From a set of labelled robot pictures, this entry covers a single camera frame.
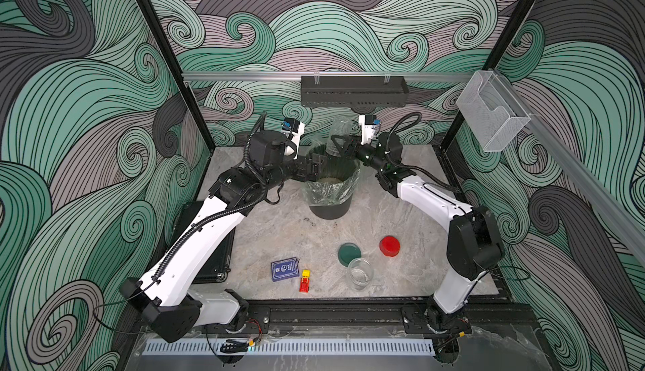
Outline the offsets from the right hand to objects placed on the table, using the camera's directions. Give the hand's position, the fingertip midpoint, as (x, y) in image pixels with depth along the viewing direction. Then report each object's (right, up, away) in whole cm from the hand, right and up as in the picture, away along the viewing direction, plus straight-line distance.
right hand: (333, 138), depth 80 cm
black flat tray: (-37, -42, -2) cm, 55 cm away
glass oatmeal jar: (+9, -45, +2) cm, 46 cm away
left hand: (-7, -6, -15) cm, 17 cm away
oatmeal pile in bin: (0, -15, +22) cm, 27 cm away
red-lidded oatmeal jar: (+2, +4, -2) cm, 4 cm away
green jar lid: (+6, -40, +8) cm, 41 cm away
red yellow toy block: (-10, -47, -1) cm, 48 cm away
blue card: (-16, -43, +2) cm, 46 cm away
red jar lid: (+21, -38, +8) cm, 44 cm away
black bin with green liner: (0, -18, -2) cm, 19 cm away
